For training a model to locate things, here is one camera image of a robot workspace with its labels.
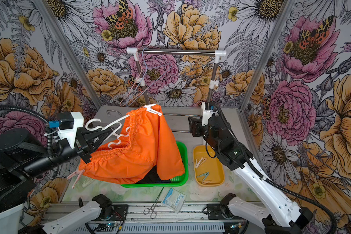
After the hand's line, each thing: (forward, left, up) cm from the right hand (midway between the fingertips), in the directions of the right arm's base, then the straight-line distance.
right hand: (193, 121), depth 67 cm
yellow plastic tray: (-9, -10, -36) cm, 38 cm away
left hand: (-15, +28, +12) cm, 34 cm away
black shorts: (-16, +21, -24) cm, 36 cm away
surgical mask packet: (-24, +11, -35) cm, 44 cm away
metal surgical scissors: (-28, +25, -37) cm, 52 cm away
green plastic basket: (-14, +7, -36) cm, 40 cm away
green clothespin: (-11, -8, -34) cm, 37 cm away
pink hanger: (+50, +38, -12) cm, 64 cm away
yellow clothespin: (-15, -7, -35) cm, 39 cm away
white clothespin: (-4, -5, -34) cm, 34 cm away
